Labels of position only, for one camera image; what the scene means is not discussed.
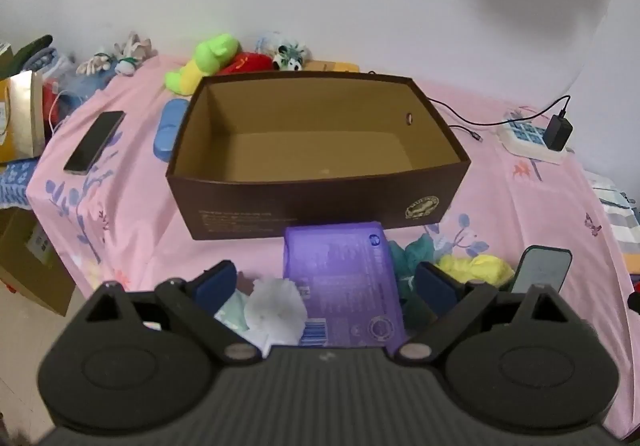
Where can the teal cloth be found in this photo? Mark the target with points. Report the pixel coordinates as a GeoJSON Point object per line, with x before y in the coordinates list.
{"type": "Point", "coordinates": [417, 251]}

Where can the yellow and brown flat box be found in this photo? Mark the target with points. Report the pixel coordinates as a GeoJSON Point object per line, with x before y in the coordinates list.
{"type": "Point", "coordinates": [335, 66]}

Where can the pink floral bedsheet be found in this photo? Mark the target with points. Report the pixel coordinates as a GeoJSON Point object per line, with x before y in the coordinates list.
{"type": "Point", "coordinates": [125, 206]}

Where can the dark green cloth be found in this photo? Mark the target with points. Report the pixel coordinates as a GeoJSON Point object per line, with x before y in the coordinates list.
{"type": "Point", "coordinates": [32, 48]}

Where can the purple plastic packet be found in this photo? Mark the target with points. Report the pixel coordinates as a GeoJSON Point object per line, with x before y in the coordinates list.
{"type": "Point", "coordinates": [340, 276]}

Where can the white rabbit plush toy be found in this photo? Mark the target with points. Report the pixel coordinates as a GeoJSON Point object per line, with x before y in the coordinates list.
{"type": "Point", "coordinates": [131, 53]}
{"type": "Point", "coordinates": [95, 63]}

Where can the red bag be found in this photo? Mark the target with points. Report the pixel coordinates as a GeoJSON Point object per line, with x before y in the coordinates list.
{"type": "Point", "coordinates": [50, 101]}

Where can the brown cardboard box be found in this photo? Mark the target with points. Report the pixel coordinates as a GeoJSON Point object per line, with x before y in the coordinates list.
{"type": "Point", "coordinates": [300, 206]}

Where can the black charger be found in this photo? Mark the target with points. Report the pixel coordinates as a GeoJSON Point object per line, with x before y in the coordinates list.
{"type": "Point", "coordinates": [557, 133]}

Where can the blue striped cloth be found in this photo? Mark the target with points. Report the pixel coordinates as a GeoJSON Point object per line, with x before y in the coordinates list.
{"type": "Point", "coordinates": [50, 62]}

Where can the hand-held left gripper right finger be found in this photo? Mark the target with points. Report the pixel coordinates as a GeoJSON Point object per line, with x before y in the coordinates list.
{"type": "Point", "coordinates": [435, 286]}

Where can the blue patterned cloth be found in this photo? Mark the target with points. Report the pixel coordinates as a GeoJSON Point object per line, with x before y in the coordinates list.
{"type": "Point", "coordinates": [15, 181]}

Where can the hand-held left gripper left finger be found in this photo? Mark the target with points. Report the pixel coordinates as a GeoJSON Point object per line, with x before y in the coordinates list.
{"type": "Point", "coordinates": [215, 283]}

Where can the green and yellow plush toy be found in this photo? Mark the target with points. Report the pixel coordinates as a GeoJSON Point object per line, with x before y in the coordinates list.
{"type": "Point", "coordinates": [210, 53]}

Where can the light blue cloth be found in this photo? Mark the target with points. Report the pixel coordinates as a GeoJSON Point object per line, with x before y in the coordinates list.
{"type": "Point", "coordinates": [87, 86]}

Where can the large cardboard box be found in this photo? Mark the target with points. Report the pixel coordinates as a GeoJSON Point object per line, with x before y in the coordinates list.
{"type": "Point", "coordinates": [30, 266]}

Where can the white power strip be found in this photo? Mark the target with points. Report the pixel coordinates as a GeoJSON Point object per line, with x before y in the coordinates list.
{"type": "Point", "coordinates": [522, 136]}

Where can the panda plush toy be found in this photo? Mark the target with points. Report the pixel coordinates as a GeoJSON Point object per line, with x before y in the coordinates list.
{"type": "Point", "coordinates": [290, 58]}

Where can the white fluffy cloth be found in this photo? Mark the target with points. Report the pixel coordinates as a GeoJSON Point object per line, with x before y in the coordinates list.
{"type": "Point", "coordinates": [275, 311]}

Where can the mint green cloth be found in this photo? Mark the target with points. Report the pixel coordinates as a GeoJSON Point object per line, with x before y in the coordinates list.
{"type": "Point", "coordinates": [235, 313]}

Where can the yellow cloth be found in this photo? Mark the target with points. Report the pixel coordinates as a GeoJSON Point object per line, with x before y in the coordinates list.
{"type": "Point", "coordinates": [480, 268]}

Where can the black smartphone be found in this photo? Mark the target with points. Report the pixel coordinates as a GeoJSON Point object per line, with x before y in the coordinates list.
{"type": "Point", "coordinates": [95, 141]}

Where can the striped blanket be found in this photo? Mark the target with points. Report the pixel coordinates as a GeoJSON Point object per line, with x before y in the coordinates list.
{"type": "Point", "coordinates": [620, 216]}

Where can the red plush toy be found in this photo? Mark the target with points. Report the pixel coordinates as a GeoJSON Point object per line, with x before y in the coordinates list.
{"type": "Point", "coordinates": [247, 63]}

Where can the black remote control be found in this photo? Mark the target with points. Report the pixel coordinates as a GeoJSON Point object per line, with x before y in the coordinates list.
{"type": "Point", "coordinates": [542, 271]}

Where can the gold paper bag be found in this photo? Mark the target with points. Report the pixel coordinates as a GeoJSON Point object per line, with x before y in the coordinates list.
{"type": "Point", "coordinates": [25, 116]}

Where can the blue glasses case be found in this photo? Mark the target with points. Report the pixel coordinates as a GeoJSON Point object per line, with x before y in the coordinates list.
{"type": "Point", "coordinates": [167, 131]}

